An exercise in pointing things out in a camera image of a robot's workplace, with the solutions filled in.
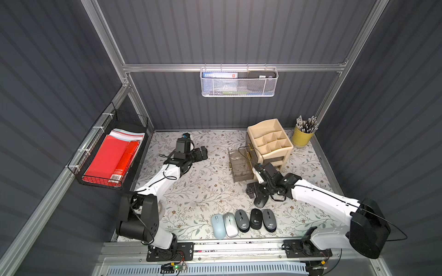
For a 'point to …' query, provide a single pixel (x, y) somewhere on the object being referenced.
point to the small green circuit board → (170, 268)
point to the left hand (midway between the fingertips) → (201, 151)
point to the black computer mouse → (242, 220)
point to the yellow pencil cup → (301, 139)
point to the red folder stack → (113, 157)
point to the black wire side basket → (110, 119)
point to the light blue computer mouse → (218, 226)
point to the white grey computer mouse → (230, 225)
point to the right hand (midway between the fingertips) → (254, 191)
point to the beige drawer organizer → (271, 143)
